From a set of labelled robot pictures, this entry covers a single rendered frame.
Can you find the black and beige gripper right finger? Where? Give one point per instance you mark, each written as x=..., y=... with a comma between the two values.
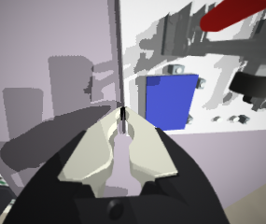
x=155, y=156

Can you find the blue flat plate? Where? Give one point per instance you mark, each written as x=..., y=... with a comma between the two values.
x=168, y=99

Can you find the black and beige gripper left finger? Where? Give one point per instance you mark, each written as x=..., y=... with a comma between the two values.
x=86, y=159

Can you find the toggle clamp with red handle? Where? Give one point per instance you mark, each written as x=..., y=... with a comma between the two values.
x=259, y=105

